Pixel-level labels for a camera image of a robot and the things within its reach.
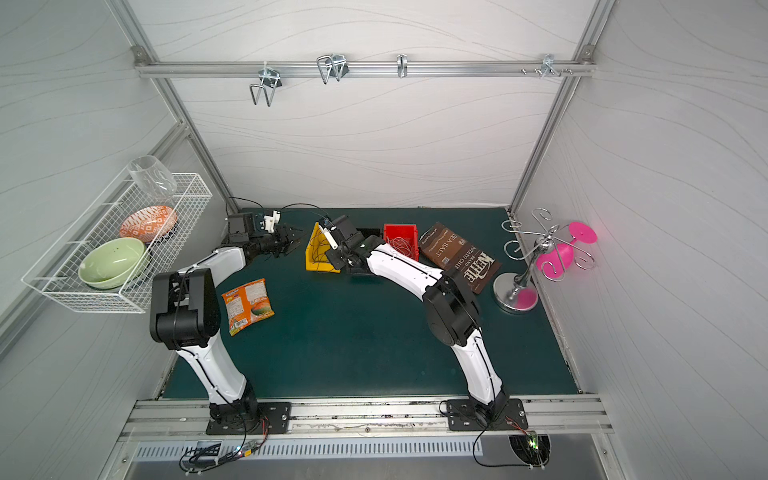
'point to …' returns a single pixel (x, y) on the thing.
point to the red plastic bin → (404, 238)
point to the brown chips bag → (449, 250)
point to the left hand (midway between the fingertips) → (306, 235)
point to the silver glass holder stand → (518, 291)
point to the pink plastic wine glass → (556, 263)
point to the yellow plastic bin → (316, 252)
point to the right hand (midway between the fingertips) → (335, 245)
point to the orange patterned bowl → (149, 223)
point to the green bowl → (112, 264)
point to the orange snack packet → (247, 305)
